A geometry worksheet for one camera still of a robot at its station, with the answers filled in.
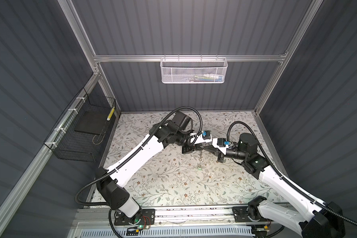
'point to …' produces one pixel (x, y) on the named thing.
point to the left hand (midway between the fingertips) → (200, 144)
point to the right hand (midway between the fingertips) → (206, 147)
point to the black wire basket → (80, 133)
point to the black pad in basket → (92, 122)
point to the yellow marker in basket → (111, 113)
